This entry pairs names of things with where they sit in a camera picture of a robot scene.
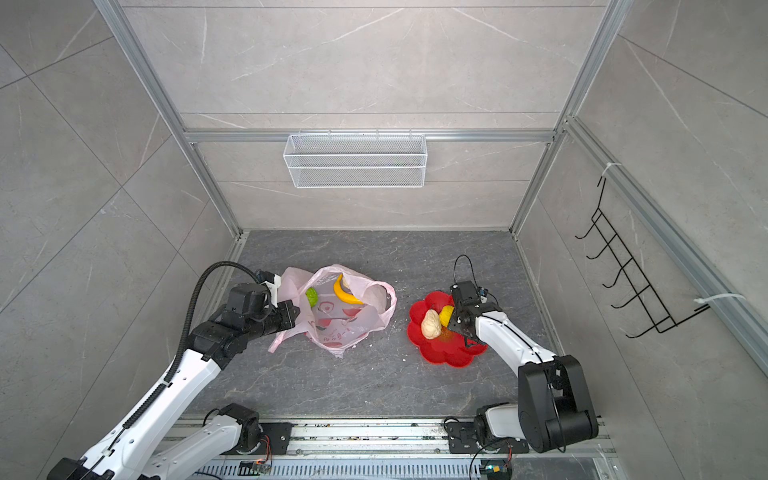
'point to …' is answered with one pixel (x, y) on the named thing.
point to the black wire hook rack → (654, 309)
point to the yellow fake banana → (343, 295)
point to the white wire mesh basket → (355, 161)
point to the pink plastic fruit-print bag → (338, 306)
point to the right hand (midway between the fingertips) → (465, 323)
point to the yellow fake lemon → (445, 314)
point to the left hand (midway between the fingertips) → (300, 303)
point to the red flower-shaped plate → (449, 347)
